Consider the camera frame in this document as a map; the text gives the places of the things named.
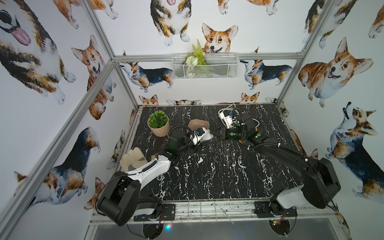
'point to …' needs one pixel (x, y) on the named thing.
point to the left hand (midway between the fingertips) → (208, 133)
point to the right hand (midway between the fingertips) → (209, 132)
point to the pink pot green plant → (158, 122)
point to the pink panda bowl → (196, 124)
